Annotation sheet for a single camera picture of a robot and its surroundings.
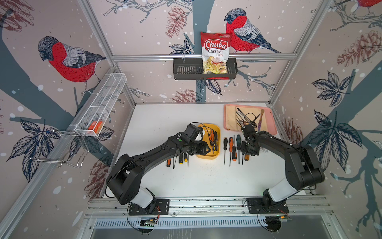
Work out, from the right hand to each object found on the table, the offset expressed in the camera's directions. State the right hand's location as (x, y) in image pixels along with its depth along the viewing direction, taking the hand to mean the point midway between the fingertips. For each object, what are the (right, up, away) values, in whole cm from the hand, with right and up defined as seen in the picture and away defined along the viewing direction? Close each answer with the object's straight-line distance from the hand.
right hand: (245, 150), depth 93 cm
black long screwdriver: (-37, -6, -3) cm, 37 cm away
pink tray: (+24, +15, +14) cm, 32 cm away
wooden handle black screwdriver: (0, -3, -4) cm, 5 cm away
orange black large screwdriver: (-9, +2, +2) cm, 9 cm away
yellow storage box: (-25, +6, +7) cm, 26 cm away
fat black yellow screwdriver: (-38, -4, -3) cm, 39 cm away
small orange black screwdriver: (-8, -2, -3) cm, 9 cm away
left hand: (-24, +4, -13) cm, 27 cm away
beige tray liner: (0, +21, +18) cm, 28 cm away
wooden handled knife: (+16, +17, +15) cm, 28 cm away
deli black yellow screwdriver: (-12, +4, +4) cm, 13 cm away
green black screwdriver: (-3, +6, +4) cm, 8 cm away
